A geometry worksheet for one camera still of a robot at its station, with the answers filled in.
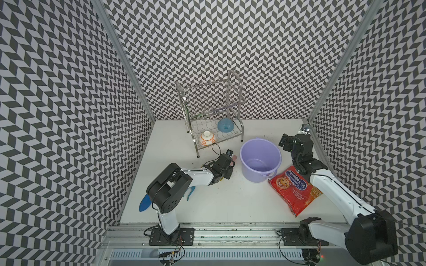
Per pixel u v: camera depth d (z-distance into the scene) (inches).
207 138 38.0
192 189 33.6
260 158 39.2
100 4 27.8
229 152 33.1
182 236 28.5
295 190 32.6
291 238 29.0
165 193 18.7
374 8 26.3
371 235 15.6
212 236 29.1
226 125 42.6
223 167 28.6
